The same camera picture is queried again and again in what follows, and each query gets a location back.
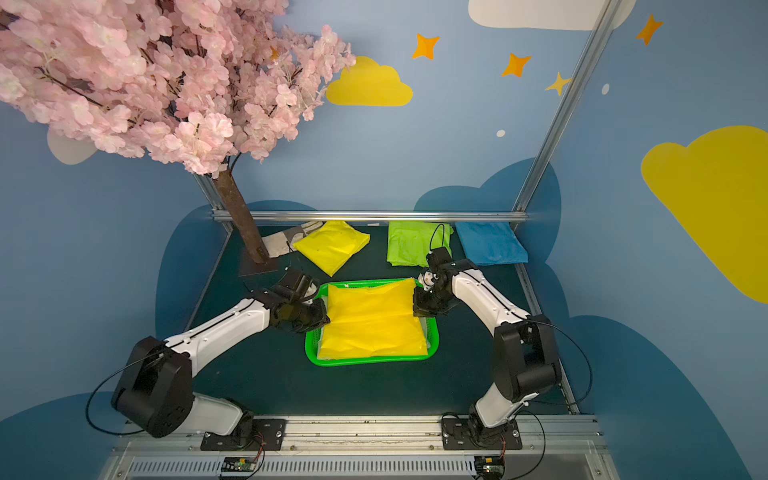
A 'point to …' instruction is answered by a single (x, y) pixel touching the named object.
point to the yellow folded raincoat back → (333, 245)
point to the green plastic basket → (431, 334)
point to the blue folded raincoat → (488, 243)
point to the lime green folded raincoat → (410, 242)
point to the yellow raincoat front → (373, 319)
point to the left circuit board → (239, 464)
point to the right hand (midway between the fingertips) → (419, 309)
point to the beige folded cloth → (282, 243)
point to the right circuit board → (489, 467)
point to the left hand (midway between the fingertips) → (331, 316)
